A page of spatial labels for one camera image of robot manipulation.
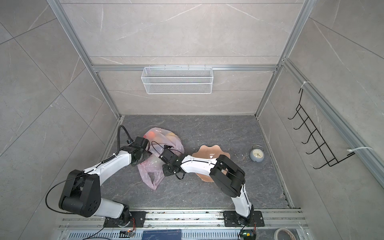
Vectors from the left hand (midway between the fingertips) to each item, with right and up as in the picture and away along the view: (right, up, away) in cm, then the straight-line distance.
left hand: (142, 153), depth 91 cm
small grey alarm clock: (+73, -1, +3) cm, 73 cm away
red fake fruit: (+4, +11, +7) cm, 14 cm away
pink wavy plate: (+43, 0, +5) cm, 43 cm away
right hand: (+16, -9, -2) cm, 19 cm away
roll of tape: (+71, -34, -22) cm, 82 cm away
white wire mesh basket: (+20, +49, +10) cm, 54 cm away
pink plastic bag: (+8, -9, -7) cm, 13 cm away
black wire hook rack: (+89, +12, -23) cm, 93 cm away
